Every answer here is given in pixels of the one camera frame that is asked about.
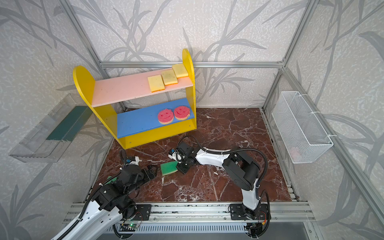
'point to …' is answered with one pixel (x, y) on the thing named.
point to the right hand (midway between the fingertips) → (179, 163)
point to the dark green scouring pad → (71, 125)
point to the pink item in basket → (294, 154)
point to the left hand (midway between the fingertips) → (156, 166)
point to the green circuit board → (133, 225)
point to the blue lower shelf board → (142, 119)
